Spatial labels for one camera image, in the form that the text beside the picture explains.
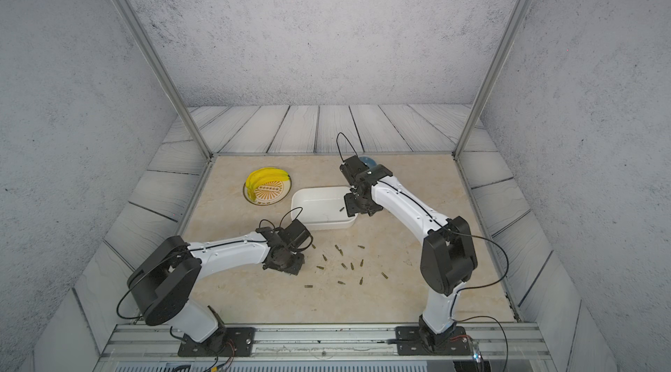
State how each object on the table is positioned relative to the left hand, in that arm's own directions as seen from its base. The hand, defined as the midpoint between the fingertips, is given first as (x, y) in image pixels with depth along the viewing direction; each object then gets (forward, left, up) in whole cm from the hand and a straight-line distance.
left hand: (299, 270), depth 87 cm
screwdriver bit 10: (-4, -20, 0) cm, 21 cm away
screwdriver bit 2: (+1, -7, +1) cm, 7 cm away
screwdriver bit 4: (+6, -14, +1) cm, 15 cm away
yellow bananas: (+37, +17, +6) cm, 41 cm away
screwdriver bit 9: (-4, -14, 0) cm, 14 cm away
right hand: (+14, -20, +15) cm, 29 cm away
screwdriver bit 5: (+1, -15, 0) cm, 15 cm away
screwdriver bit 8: (+8, -21, 0) cm, 22 cm away
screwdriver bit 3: (+3, -9, +1) cm, 9 cm away
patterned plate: (+32, +15, +1) cm, 35 cm away
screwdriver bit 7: (+2, -21, 0) cm, 21 cm away
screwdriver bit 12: (-5, -3, 0) cm, 6 cm away
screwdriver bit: (+23, -14, +1) cm, 27 cm away
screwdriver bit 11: (-2, -28, 0) cm, 28 cm away
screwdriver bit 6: (+1, -18, 0) cm, 18 cm away
